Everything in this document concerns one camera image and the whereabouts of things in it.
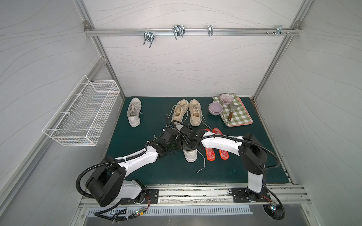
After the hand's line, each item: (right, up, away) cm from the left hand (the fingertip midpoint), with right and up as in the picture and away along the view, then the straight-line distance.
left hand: (183, 142), depth 85 cm
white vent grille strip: (-21, -31, -17) cm, 41 cm away
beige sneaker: (-3, +20, +18) cm, 27 cm away
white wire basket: (-51, +15, -16) cm, 56 cm away
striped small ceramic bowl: (+36, +30, +33) cm, 57 cm away
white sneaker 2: (-37, +18, +17) cm, 44 cm away
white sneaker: (+4, -7, -5) cm, 9 cm away
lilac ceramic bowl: (+25, +21, +26) cm, 42 cm away
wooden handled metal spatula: (+39, +22, +27) cm, 52 cm away
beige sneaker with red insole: (+9, +21, +19) cm, 29 cm away
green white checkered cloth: (+40, +17, +25) cm, 50 cm away
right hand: (+1, -3, +5) cm, 5 cm away
